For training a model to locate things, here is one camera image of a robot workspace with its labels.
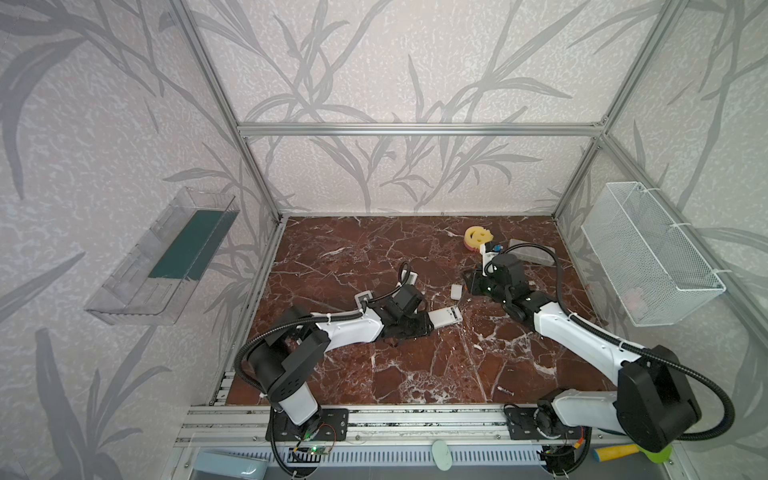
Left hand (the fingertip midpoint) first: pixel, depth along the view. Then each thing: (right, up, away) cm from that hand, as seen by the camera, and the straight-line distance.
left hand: (435, 321), depth 87 cm
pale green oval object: (0, -26, -19) cm, 32 cm away
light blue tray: (-51, -26, -21) cm, 61 cm away
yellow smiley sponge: (+18, +25, +24) cm, 39 cm away
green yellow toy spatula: (+40, -25, -19) cm, 50 cm away
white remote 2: (+4, 0, +4) cm, 6 cm away
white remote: (-23, +5, +10) cm, 26 cm away
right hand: (+9, +17, 0) cm, 19 cm away
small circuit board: (-30, -26, -16) cm, 43 cm away
